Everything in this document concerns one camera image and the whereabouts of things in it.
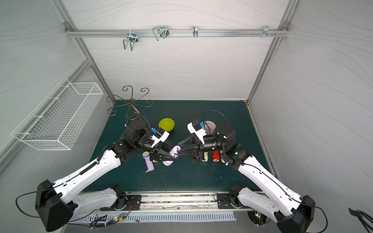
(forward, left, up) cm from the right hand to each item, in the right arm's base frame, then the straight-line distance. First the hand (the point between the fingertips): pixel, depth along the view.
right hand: (178, 148), depth 57 cm
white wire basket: (+12, +60, -1) cm, 61 cm away
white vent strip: (-21, +15, -33) cm, 42 cm away
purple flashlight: (+4, +20, -30) cm, 36 cm away
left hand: (-2, +1, -3) cm, 4 cm away
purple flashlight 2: (-3, +1, +1) cm, 3 cm away
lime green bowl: (+33, +14, -30) cm, 47 cm away
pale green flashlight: (+9, -23, -32) cm, 41 cm away
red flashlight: (-4, -8, +1) cm, 9 cm away
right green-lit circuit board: (-17, -39, -36) cm, 56 cm away
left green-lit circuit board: (-22, +29, -31) cm, 48 cm away
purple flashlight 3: (+6, +18, -31) cm, 37 cm away
